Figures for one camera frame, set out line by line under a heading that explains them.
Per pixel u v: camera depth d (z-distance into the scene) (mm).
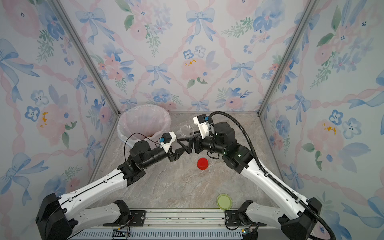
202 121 559
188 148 555
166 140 544
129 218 675
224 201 786
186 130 639
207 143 553
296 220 390
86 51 860
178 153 608
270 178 430
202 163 930
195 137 555
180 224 734
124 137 720
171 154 602
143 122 899
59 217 393
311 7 687
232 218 735
